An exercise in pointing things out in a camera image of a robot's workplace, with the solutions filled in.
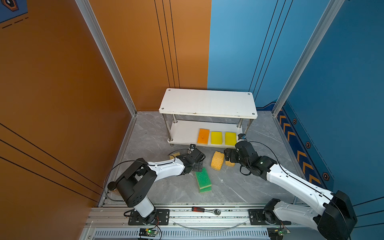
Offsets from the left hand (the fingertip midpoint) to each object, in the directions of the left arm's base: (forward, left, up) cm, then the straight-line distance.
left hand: (194, 162), depth 92 cm
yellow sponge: (+15, -14, +6) cm, 21 cm away
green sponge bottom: (-16, -7, +1) cm, 18 cm away
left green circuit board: (-35, +22, -3) cm, 41 cm away
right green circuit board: (-35, -40, -2) cm, 53 cm away
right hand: (0, -20, +13) cm, 23 cm away
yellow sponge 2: (+13, -23, +7) cm, 28 cm away
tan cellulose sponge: (0, -14, +3) cm, 14 cm away
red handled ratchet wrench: (-27, -12, +1) cm, 29 cm away
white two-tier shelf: (+11, +4, +33) cm, 35 cm away
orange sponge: (+15, -6, +6) cm, 17 cm away
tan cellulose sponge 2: (-2, -21, +1) cm, 21 cm away
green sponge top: (-11, -5, +3) cm, 13 cm away
